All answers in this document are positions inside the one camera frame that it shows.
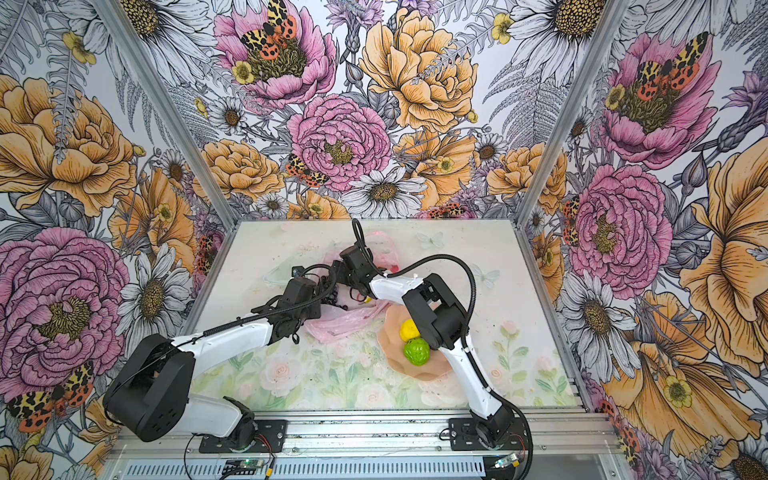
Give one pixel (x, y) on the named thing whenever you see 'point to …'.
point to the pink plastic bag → (358, 320)
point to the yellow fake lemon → (408, 330)
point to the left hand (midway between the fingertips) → (309, 307)
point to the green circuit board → (242, 466)
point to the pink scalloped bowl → (390, 337)
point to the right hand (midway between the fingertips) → (339, 279)
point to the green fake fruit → (417, 351)
